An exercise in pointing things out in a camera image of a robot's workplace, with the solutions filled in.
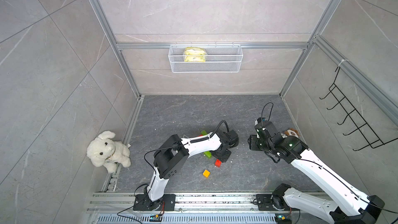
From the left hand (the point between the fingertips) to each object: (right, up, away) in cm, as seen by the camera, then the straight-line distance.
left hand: (223, 156), depth 86 cm
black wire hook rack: (+56, +16, -25) cm, 63 cm away
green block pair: (-9, +1, -1) cm, 9 cm away
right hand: (+13, +11, -10) cm, 20 cm away
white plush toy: (-60, +7, -12) cm, 62 cm away
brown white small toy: (+44, +12, +9) cm, 47 cm away
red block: (-4, -3, -2) cm, 5 cm away
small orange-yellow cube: (-10, -8, -5) cm, 14 cm away
